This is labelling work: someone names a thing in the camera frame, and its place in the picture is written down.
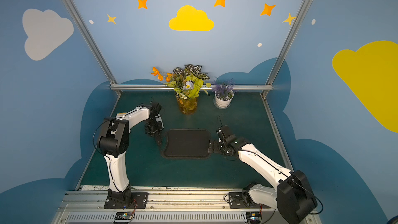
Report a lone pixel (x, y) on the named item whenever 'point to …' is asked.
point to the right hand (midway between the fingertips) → (217, 146)
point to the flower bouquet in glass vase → (187, 83)
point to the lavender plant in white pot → (224, 93)
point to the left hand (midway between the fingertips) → (158, 132)
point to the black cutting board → (185, 144)
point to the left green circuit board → (124, 215)
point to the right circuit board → (254, 217)
